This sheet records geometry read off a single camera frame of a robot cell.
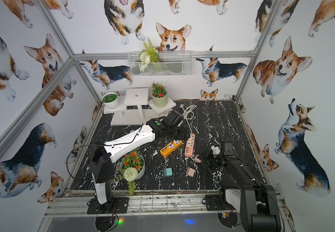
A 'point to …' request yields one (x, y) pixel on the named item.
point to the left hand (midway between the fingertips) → (188, 135)
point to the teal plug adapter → (168, 172)
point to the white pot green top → (111, 100)
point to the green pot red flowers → (160, 95)
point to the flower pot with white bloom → (131, 167)
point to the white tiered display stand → (133, 107)
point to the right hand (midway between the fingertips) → (198, 157)
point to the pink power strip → (189, 151)
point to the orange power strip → (174, 145)
